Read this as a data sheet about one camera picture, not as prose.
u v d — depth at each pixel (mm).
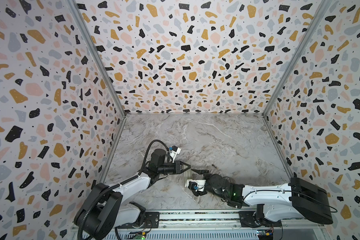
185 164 783
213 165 934
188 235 703
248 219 743
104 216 407
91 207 406
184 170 774
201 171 704
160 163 685
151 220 733
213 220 761
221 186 574
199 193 677
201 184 671
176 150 782
